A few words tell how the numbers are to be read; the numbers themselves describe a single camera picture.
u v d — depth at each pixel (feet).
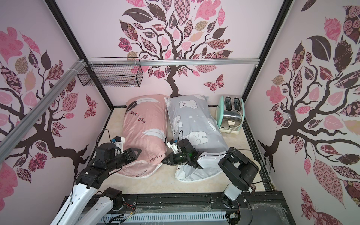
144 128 2.87
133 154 2.19
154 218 2.29
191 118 2.99
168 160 2.50
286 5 2.25
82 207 1.49
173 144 2.59
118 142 2.16
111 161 1.84
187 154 2.24
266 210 2.33
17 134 1.71
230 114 3.03
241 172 1.48
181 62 3.02
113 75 3.98
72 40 2.60
